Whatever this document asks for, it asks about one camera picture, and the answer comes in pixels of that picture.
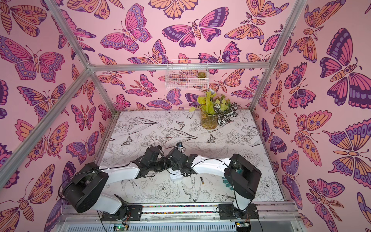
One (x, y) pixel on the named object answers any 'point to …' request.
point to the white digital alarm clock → (173, 176)
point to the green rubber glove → (228, 184)
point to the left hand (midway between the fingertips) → (174, 163)
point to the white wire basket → (187, 74)
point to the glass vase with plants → (215, 109)
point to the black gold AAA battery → (202, 181)
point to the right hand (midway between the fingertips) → (176, 161)
